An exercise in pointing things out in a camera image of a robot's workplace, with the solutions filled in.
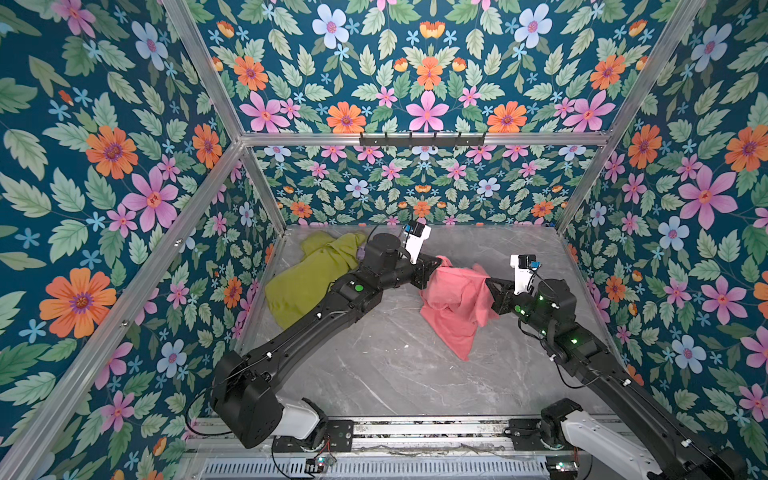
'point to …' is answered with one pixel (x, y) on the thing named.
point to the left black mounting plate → (339, 436)
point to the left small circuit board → (318, 464)
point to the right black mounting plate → (526, 435)
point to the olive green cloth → (324, 261)
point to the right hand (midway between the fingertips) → (488, 278)
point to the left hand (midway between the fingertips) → (446, 255)
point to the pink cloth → (456, 302)
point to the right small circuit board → (562, 467)
